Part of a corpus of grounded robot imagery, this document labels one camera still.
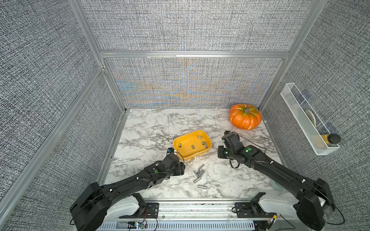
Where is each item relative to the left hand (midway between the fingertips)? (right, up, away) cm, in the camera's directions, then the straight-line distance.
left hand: (184, 166), depth 82 cm
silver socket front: (+11, -11, -2) cm, 15 cm away
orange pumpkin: (+41, +29, +16) cm, 53 cm away
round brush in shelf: (+62, +28, -12) cm, 69 cm away
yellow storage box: (+6, +10, +16) cm, 20 cm away
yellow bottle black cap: (+64, +18, -21) cm, 70 cm away
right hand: (+19, +12, 0) cm, 23 cm away
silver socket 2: (+14, +11, +16) cm, 24 cm away
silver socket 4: (+8, -8, +1) cm, 11 cm away
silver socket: (+6, +9, +15) cm, 19 cm away
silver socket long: (+10, -3, +6) cm, 12 cm away
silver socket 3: (+5, +1, +10) cm, 11 cm away
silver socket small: (+11, -5, +5) cm, 13 cm away
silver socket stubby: (+7, -5, +3) cm, 10 cm away
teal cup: (+35, +1, -28) cm, 45 cm away
